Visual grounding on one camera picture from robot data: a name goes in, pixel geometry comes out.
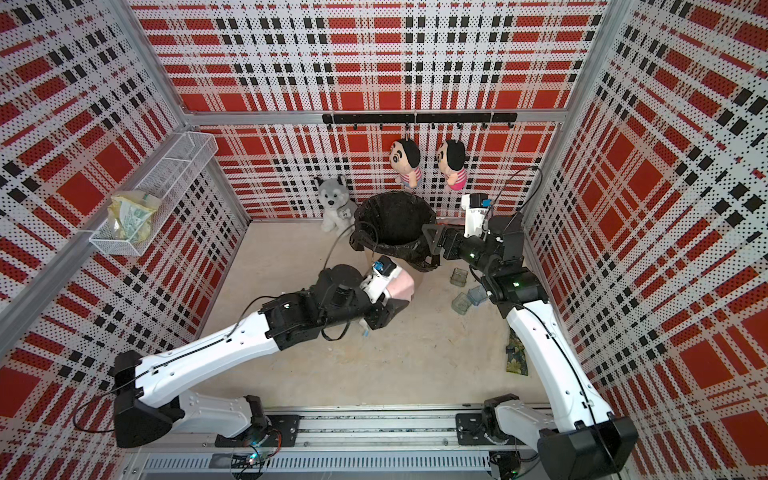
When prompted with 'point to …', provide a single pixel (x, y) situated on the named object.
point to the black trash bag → (390, 224)
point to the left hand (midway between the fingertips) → (401, 294)
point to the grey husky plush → (338, 208)
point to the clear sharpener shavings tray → (461, 303)
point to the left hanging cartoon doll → (405, 159)
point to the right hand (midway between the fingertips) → (440, 227)
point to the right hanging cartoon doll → (451, 157)
